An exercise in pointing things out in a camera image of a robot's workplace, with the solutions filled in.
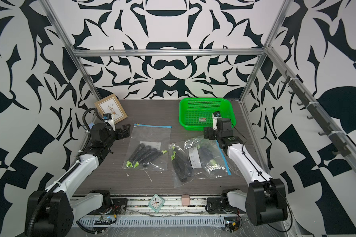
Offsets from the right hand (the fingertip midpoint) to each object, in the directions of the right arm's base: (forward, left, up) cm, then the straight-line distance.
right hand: (212, 125), depth 87 cm
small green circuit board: (-45, +58, -18) cm, 76 cm away
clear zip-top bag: (-8, +38, -12) cm, 41 cm away
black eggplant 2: (-15, +4, -10) cm, 18 cm away
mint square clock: (-37, +31, -14) cm, 50 cm away
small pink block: (-36, +17, -14) cm, 42 cm away
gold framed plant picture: (+20, +66, -3) cm, 69 cm away
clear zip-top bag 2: (-23, +8, -10) cm, 26 cm away
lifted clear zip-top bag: (-7, +11, -11) cm, 17 cm away
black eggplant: (-18, +18, -12) cm, 28 cm away
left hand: (0, +53, +3) cm, 53 cm away
